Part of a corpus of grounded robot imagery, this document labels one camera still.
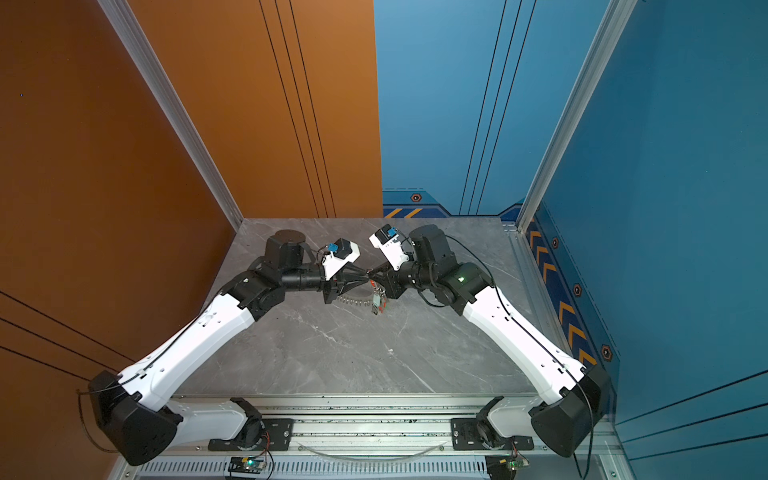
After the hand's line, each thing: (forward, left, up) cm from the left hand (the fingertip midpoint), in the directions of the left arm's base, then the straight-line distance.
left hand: (365, 272), depth 69 cm
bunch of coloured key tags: (-2, -3, -10) cm, 11 cm away
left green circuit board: (-34, +28, -31) cm, 54 cm away
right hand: (0, -1, 0) cm, 1 cm away
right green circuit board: (-34, -33, -31) cm, 57 cm away
